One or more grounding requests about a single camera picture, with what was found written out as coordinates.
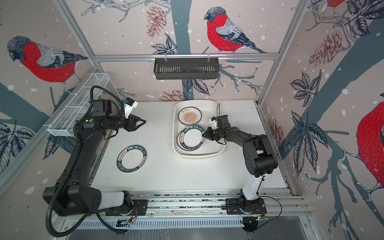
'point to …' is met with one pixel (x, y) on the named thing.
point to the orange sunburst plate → (190, 115)
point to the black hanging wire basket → (186, 68)
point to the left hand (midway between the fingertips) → (140, 119)
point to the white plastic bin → (209, 108)
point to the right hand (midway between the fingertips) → (202, 136)
